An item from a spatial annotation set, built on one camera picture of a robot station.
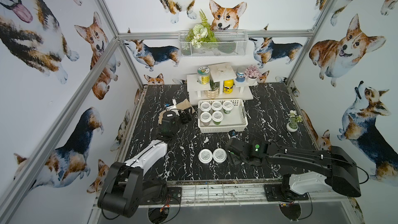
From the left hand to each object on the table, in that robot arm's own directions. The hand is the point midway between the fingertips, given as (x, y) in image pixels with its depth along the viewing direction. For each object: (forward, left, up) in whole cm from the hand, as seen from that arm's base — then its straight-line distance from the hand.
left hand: (185, 105), depth 86 cm
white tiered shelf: (+24, -22, -7) cm, 33 cm away
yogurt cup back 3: (+7, -25, -12) cm, 29 cm away
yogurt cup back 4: (-2, -11, -11) cm, 15 cm away
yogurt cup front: (-1, -18, -12) cm, 22 cm away
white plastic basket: (+1, -31, -20) cm, 37 cm away
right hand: (-22, -26, -10) cm, 35 cm away
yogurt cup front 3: (-24, -18, -12) cm, 32 cm away
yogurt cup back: (+8, -11, -12) cm, 18 cm away
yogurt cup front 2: (-24, -10, -12) cm, 29 cm away
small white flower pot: (-7, -63, -13) cm, 64 cm away
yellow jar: (+24, -27, -11) cm, 38 cm away
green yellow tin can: (+20, -10, +4) cm, 23 cm away
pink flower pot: (+18, -39, +6) cm, 43 cm away
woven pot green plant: (+19, -17, -11) cm, 27 cm away
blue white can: (+21, -33, +3) cm, 40 cm away
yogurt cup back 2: (+8, -18, -12) cm, 23 cm away
